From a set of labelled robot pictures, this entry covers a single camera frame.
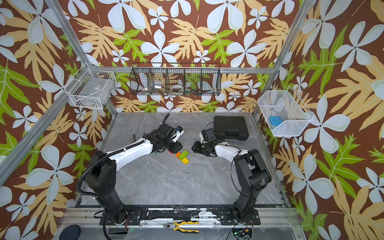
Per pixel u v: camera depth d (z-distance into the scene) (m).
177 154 0.94
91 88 0.85
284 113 0.83
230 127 1.01
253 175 0.48
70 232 0.69
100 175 0.46
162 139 0.69
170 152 0.79
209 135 0.75
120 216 0.65
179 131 0.80
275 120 0.81
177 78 0.97
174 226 0.71
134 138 1.05
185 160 0.93
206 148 0.73
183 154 0.93
